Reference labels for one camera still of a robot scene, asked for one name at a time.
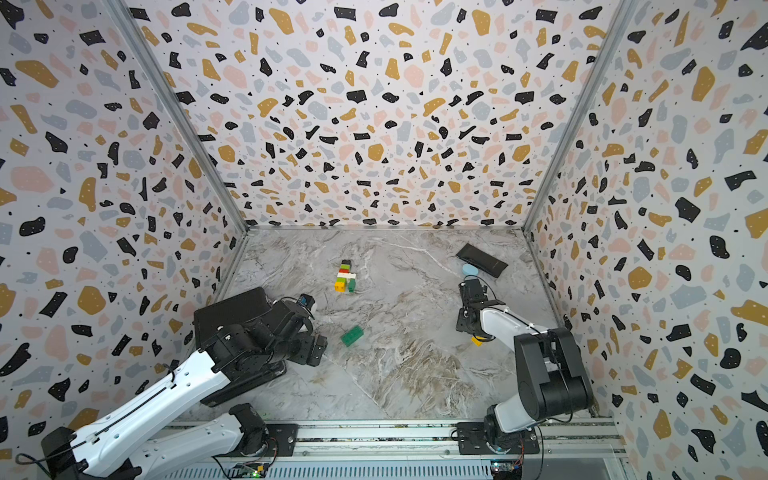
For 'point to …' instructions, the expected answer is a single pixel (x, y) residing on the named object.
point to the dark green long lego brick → (352, 336)
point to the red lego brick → (343, 270)
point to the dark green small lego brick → (351, 285)
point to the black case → (235, 310)
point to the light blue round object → (469, 269)
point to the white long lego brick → (346, 275)
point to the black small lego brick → (345, 261)
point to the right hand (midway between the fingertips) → (473, 323)
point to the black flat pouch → (482, 259)
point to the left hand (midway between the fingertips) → (315, 340)
